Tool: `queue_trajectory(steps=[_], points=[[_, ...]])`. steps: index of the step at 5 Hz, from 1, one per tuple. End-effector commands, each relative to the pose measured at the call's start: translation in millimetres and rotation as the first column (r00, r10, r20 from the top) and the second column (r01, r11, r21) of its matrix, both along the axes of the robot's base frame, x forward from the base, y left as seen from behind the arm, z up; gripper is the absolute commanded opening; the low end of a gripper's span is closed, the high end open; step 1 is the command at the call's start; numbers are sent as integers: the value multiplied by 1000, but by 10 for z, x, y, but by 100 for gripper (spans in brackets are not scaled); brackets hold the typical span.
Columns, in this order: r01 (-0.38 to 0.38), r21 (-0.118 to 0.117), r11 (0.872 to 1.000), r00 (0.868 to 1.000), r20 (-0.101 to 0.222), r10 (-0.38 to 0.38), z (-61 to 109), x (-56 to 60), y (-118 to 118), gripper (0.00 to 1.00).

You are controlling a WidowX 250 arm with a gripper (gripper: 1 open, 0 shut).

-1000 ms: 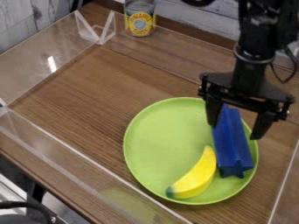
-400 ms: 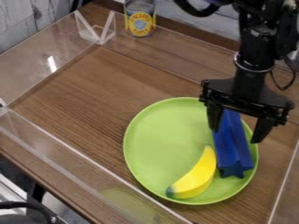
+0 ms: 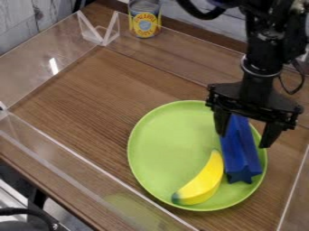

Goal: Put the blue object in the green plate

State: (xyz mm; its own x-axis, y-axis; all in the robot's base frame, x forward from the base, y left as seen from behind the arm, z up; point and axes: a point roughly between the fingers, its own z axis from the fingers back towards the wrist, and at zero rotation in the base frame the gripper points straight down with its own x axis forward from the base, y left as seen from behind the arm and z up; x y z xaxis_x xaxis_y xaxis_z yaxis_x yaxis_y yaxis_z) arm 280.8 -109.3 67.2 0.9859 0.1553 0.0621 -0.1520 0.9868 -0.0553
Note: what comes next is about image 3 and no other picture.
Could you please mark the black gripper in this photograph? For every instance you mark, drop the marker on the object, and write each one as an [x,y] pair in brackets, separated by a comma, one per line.
[274,109]

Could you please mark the blue star-shaped block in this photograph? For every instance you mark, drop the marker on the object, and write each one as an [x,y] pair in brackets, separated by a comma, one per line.
[241,160]

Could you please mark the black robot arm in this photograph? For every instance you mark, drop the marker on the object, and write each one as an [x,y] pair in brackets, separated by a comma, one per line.
[275,30]

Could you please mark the green plate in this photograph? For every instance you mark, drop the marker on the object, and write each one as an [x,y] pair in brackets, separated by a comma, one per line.
[168,149]

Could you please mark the yellow toy banana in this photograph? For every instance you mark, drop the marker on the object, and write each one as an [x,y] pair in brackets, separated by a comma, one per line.
[201,188]

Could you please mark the yellow labelled tin can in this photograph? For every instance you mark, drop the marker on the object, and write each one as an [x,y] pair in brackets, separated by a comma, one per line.
[144,18]

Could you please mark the clear acrylic enclosure wall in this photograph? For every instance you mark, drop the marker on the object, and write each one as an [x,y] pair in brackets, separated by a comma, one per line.
[76,87]

